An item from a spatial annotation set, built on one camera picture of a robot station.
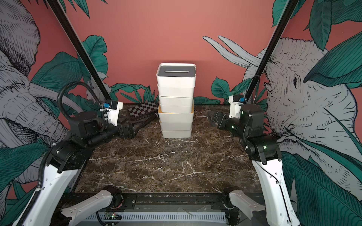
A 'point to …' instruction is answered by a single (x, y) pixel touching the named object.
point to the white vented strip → (176, 217)
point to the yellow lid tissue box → (167, 126)
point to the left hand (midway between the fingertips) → (136, 118)
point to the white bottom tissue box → (176, 133)
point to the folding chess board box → (142, 110)
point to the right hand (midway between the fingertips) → (214, 111)
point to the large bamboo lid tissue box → (176, 117)
